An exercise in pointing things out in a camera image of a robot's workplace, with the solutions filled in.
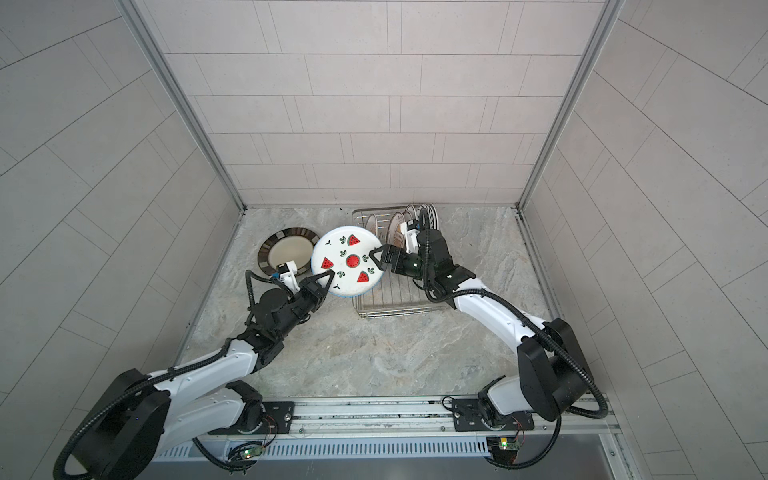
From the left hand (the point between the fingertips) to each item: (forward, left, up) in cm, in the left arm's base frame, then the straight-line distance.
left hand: (342, 271), depth 77 cm
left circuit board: (-37, +17, -14) cm, 43 cm away
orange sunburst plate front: (+24, -6, -9) cm, 26 cm away
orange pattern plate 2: (+23, -18, -3) cm, 30 cm away
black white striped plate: (+7, -21, +15) cm, 26 cm away
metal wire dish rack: (+2, -14, -17) cm, 22 cm away
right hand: (+3, -9, +2) cm, 10 cm away
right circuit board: (-37, -39, -17) cm, 56 cm away
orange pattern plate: (+20, -13, -11) cm, 27 cm away
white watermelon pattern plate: (+6, 0, +1) cm, 6 cm away
